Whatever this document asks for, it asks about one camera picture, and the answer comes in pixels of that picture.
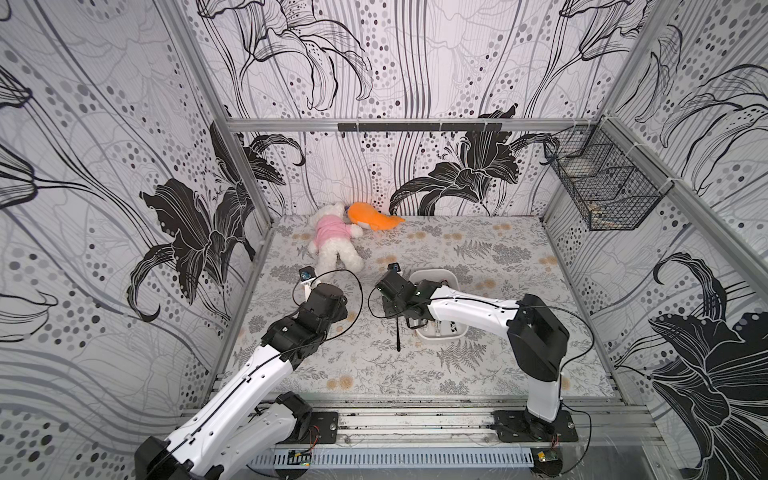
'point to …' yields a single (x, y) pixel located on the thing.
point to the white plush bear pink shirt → (333, 234)
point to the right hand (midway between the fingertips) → (393, 300)
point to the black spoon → (398, 339)
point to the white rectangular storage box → (439, 329)
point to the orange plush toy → (364, 215)
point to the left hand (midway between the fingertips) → (337, 304)
